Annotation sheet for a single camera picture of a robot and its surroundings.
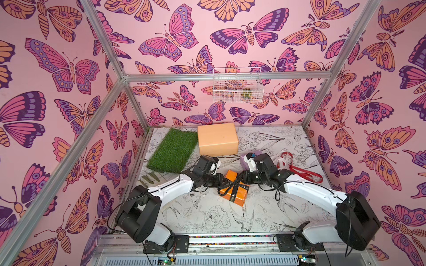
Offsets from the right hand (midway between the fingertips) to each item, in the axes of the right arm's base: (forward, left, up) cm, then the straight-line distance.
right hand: (239, 175), depth 84 cm
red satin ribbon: (+16, -31, -10) cm, 36 cm away
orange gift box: (+2, +3, -3) cm, 5 cm away
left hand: (-2, +6, -3) cm, 7 cm away
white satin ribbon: (+13, -27, -9) cm, 31 cm away
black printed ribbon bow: (-5, +3, -3) cm, 6 cm away
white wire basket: (+45, 0, +23) cm, 51 cm away
